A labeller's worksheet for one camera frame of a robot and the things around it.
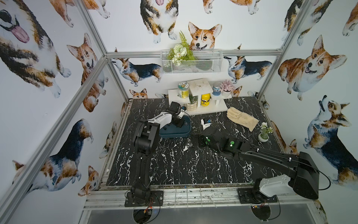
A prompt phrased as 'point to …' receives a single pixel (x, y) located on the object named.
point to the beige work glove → (242, 118)
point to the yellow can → (205, 99)
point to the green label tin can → (183, 90)
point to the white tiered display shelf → (200, 100)
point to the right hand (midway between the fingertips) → (200, 130)
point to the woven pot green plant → (192, 105)
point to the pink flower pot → (226, 87)
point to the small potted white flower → (264, 136)
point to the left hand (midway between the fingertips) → (179, 119)
